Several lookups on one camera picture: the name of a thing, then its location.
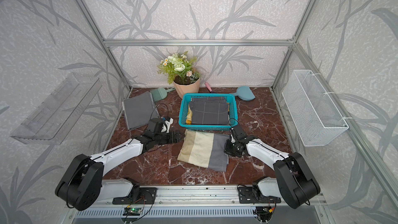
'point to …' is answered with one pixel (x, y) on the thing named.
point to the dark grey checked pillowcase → (209, 110)
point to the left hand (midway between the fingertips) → (180, 136)
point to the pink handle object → (208, 86)
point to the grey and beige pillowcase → (205, 150)
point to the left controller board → (131, 211)
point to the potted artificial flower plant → (178, 69)
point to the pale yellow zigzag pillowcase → (189, 117)
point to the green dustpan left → (160, 93)
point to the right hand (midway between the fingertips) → (224, 149)
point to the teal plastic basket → (183, 104)
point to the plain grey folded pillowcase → (139, 109)
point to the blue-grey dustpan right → (244, 93)
